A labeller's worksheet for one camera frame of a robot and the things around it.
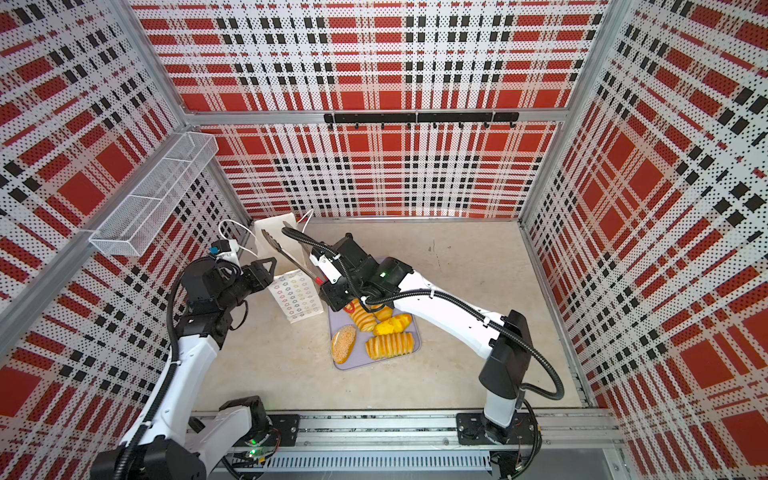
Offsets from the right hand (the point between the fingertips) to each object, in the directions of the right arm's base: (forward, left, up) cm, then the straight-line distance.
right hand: (326, 295), depth 71 cm
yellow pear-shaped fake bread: (+2, -15, -22) cm, 26 cm away
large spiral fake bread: (-4, -15, -21) cm, 26 cm away
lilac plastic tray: (-6, -5, -26) cm, 27 cm away
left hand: (+9, +17, -1) cm, 20 cm away
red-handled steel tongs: (+2, +2, +4) cm, 6 cm away
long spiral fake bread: (+4, -7, -21) cm, 22 cm away
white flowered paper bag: (+7, +12, -12) cm, 18 cm away
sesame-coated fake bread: (-4, -1, -20) cm, 21 cm away
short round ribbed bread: (+7, -12, -24) cm, 28 cm away
